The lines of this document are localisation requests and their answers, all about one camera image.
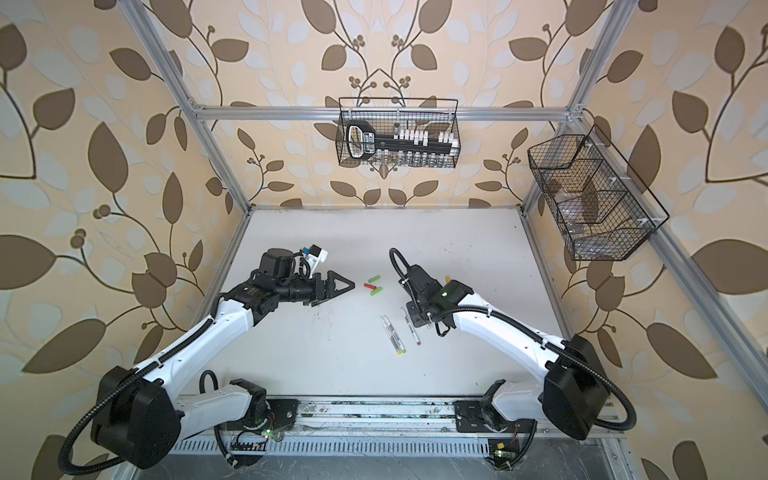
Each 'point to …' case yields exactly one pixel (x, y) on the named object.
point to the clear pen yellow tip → (398, 350)
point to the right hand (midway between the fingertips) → (422, 309)
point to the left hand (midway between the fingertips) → (341, 286)
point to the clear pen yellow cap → (448, 279)
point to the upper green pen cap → (373, 279)
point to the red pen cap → (370, 286)
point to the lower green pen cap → (376, 291)
